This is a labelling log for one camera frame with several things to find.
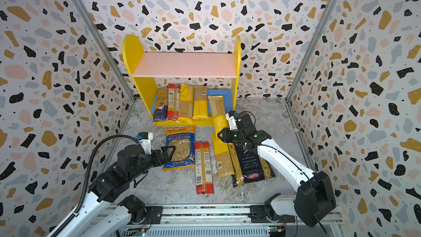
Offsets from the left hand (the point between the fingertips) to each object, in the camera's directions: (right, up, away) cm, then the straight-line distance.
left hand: (169, 147), depth 71 cm
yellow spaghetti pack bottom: (+21, +17, +15) cm, 31 cm away
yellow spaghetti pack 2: (+10, +21, +26) cm, 35 cm away
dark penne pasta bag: (+36, -12, +14) cm, 41 cm away
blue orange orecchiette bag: (+1, 0, +24) cm, 24 cm away
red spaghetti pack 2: (+14, -18, +12) cm, 26 cm away
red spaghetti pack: (-5, +22, +26) cm, 34 cm away
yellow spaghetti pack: (+2, +20, +26) cm, 33 cm away
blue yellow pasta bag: (-11, +14, +20) cm, 27 cm away
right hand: (+20, +6, +7) cm, 22 cm away
